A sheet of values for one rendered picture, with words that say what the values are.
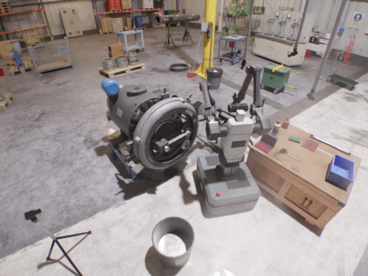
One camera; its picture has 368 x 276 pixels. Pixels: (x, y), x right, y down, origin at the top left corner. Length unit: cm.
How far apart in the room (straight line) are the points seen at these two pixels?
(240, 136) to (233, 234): 91
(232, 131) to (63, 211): 188
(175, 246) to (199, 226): 35
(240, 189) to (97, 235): 143
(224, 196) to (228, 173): 24
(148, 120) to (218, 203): 96
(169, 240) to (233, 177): 84
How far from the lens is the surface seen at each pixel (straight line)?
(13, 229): 252
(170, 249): 167
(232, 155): 168
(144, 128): 155
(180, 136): 183
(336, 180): 201
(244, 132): 155
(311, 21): 757
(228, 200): 179
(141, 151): 163
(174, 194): 208
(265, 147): 206
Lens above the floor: 170
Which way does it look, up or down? 38 degrees down
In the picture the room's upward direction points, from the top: straight up
